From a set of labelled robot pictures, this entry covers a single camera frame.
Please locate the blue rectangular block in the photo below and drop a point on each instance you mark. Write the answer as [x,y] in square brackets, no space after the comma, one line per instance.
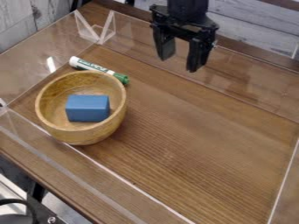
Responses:
[87,108]

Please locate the clear acrylic tray wall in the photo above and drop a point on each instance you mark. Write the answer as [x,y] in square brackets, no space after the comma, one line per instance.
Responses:
[89,202]

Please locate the brown wooden bowl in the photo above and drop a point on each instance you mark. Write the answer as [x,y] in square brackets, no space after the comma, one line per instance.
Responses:
[49,106]

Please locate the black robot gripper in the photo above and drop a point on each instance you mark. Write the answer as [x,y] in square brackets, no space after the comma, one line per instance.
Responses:
[181,19]

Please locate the green white marker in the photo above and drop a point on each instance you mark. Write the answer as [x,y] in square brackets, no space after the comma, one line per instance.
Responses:
[84,65]

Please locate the clear acrylic corner bracket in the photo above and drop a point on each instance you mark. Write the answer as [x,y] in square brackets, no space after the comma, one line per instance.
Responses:
[92,32]

